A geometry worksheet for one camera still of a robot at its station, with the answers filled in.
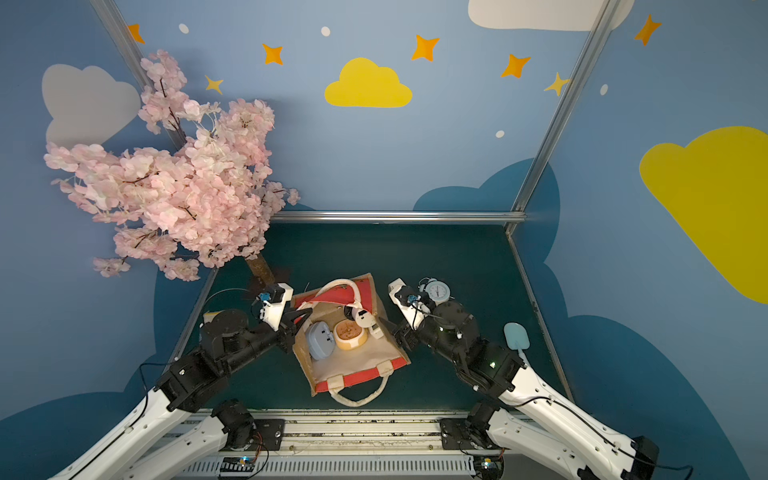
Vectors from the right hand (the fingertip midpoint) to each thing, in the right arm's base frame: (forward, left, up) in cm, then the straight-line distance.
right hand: (401, 300), depth 69 cm
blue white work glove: (+5, +62, -26) cm, 67 cm away
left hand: (-2, +22, 0) cm, 22 cm away
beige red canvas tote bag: (-14, +11, -15) cm, 23 cm away
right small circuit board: (-28, -24, -31) cm, 48 cm away
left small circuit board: (-32, +39, -29) cm, 58 cm away
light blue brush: (+4, -35, -25) cm, 43 cm away
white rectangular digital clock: (+4, +10, -19) cm, 22 cm away
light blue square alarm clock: (-3, +22, -19) cm, 30 cm away
